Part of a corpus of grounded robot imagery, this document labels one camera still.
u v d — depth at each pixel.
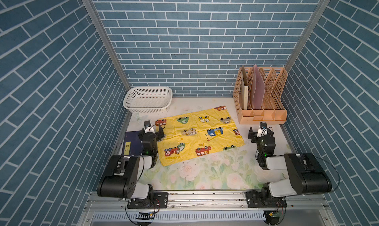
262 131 0.76
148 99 1.19
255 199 0.74
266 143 0.68
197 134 0.99
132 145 0.91
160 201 0.73
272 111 1.02
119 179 0.44
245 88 0.89
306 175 0.46
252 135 0.83
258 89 1.04
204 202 0.75
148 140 0.68
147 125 0.76
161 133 0.84
